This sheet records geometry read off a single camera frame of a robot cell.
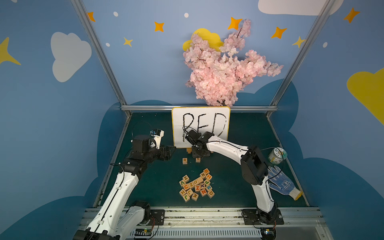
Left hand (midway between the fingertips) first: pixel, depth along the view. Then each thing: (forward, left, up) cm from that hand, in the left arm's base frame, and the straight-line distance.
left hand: (170, 145), depth 77 cm
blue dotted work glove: (-13, -65, -20) cm, 70 cm away
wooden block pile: (-16, -12, -19) cm, 28 cm away
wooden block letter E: (+1, -16, -19) cm, 25 cm away
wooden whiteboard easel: (+6, -10, -15) cm, 18 cm away
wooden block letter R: (+1, -7, -20) cm, 21 cm away
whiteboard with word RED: (+18, -25, 0) cm, 31 cm away
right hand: (+5, -16, -16) cm, 23 cm away
